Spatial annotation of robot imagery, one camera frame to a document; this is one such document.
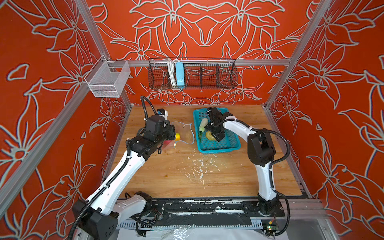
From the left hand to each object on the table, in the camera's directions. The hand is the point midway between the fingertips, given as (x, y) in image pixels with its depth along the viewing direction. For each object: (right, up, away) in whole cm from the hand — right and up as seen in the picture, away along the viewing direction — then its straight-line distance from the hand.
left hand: (173, 126), depth 74 cm
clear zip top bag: (+6, -4, +14) cm, 16 cm away
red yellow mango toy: (+1, -7, +16) cm, 18 cm away
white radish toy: (+18, +1, +29) cm, 35 cm away
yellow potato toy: (+22, -8, +22) cm, 32 cm away
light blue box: (+3, +31, +16) cm, 34 cm away
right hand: (+20, -5, +24) cm, 32 cm away
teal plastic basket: (+36, -12, +24) cm, 44 cm away
